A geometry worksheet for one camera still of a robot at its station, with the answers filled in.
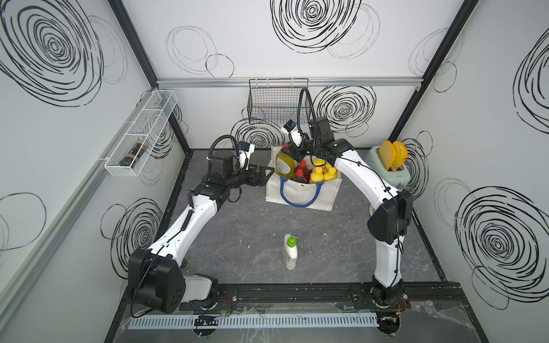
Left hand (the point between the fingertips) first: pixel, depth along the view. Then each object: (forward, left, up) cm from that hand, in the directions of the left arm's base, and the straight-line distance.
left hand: (264, 168), depth 77 cm
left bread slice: (+16, -52, -6) cm, 55 cm away
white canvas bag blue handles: (-2, -23, -14) cm, 27 cm away
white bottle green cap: (-26, -10, -12) cm, 30 cm away
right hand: (+11, -8, +2) cm, 14 cm away
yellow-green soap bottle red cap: (+7, -8, -6) cm, 12 cm away
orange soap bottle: (+3, -21, -7) cm, 22 cm away
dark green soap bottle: (+4, -13, -9) cm, 17 cm away
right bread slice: (+14, -57, -5) cm, 59 cm away
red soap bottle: (+7, -17, -10) cm, 21 cm away
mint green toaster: (+6, -55, -10) cm, 57 cm away
